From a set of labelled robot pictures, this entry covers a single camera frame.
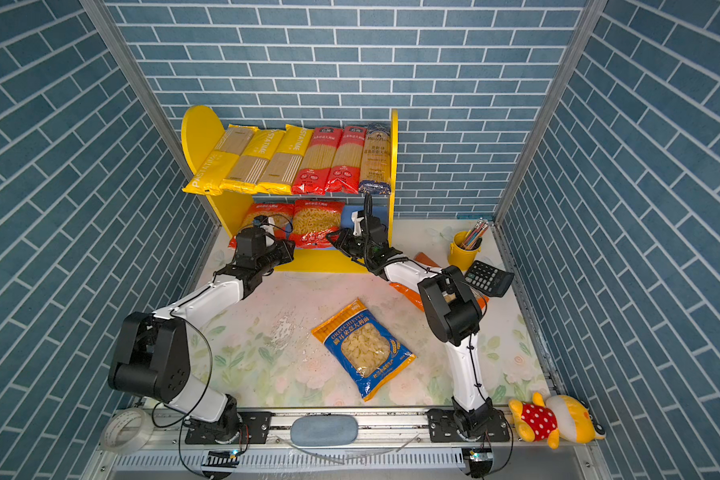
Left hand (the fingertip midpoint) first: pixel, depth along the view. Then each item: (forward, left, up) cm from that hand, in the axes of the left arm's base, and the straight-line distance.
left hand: (294, 241), depth 90 cm
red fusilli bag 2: (+8, -5, +1) cm, 10 cm away
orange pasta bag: (-10, -38, -16) cm, 42 cm away
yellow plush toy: (-47, -69, -10) cm, 84 cm away
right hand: (+2, -10, +1) cm, 10 cm away
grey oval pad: (-48, -12, -15) cm, 51 cm away
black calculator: (-5, -63, -13) cm, 65 cm away
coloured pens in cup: (+5, -59, -4) cm, 59 cm away
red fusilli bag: (+12, +6, -1) cm, 13 cm away
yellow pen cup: (+1, -54, -10) cm, 55 cm away
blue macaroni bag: (-29, -23, -14) cm, 39 cm away
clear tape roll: (-45, +40, -16) cm, 62 cm away
